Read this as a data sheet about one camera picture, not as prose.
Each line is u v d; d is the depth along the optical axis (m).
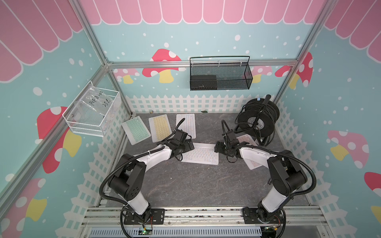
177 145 0.71
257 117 0.85
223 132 0.75
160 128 1.09
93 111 0.72
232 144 0.73
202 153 0.97
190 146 0.84
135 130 1.09
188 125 1.12
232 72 0.95
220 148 0.87
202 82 0.95
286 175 0.47
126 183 0.46
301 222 0.75
